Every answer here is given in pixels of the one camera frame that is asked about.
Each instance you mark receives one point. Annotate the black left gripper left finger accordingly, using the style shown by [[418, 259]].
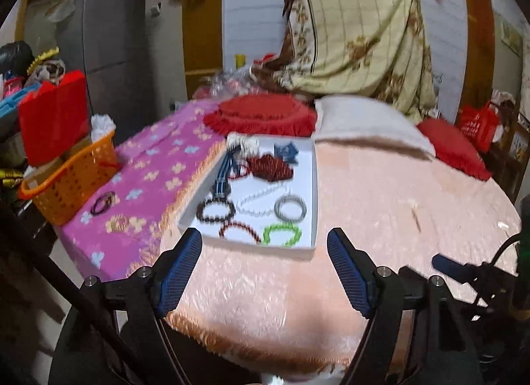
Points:
[[173, 270]]

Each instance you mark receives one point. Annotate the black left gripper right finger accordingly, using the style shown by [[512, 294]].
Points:
[[355, 270]]

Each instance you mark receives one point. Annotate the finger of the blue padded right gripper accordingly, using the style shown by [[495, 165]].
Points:
[[454, 270]]

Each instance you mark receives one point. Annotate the silver grey bangle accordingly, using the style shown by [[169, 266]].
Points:
[[290, 209]]

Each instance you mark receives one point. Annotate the pink floral blanket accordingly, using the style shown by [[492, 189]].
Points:
[[122, 225]]

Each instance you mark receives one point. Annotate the white fan hairpin with tassel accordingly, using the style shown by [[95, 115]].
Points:
[[415, 216]]

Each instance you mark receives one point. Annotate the peach quilted bedspread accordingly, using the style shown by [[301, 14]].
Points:
[[381, 218]]

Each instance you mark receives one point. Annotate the red ruffled pillow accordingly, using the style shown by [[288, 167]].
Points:
[[453, 148]]

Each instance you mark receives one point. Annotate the white shallow tray box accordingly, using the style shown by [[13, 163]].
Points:
[[255, 228]]

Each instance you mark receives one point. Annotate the orange plastic basket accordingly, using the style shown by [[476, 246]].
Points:
[[61, 195]]

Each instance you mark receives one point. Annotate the dark blue hair clip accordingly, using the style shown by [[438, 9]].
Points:
[[286, 153]]

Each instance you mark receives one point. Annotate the dark red beaded scrunchie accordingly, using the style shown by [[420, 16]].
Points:
[[269, 168]]

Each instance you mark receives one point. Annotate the white fabric scrunchie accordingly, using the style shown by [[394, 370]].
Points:
[[242, 146]]

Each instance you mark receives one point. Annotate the red shopping bag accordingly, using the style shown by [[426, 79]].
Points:
[[479, 125]]

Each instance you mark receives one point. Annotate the white pillow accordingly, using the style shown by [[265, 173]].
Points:
[[347, 118]]

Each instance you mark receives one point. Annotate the white tissue in basket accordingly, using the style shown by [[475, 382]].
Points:
[[102, 125]]

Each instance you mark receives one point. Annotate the red round ruffled cushion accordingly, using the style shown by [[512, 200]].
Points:
[[274, 114]]

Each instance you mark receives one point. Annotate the red box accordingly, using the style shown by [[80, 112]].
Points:
[[54, 118]]

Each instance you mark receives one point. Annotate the clear plastic bag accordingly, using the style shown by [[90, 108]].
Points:
[[225, 85]]

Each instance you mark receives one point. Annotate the floral plaid yellow quilt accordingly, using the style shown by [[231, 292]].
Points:
[[371, 48]]

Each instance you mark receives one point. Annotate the grey refrigerator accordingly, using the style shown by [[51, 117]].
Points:
[[106, 40]]

